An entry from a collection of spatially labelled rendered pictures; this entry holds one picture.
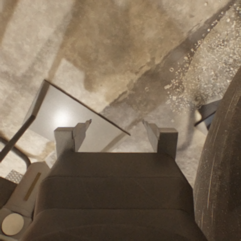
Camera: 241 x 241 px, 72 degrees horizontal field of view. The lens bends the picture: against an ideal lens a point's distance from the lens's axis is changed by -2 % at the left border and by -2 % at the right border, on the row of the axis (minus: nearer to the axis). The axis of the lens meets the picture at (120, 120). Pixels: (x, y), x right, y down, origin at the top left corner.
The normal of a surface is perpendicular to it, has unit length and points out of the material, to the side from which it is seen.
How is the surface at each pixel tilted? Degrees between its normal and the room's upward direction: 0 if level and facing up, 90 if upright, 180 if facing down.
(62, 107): 0
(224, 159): 90
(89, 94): 0
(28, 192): 90
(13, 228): 90
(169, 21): 0
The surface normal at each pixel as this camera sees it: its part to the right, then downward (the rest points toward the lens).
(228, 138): -0.79, -0.53
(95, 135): -0.11, 0.62
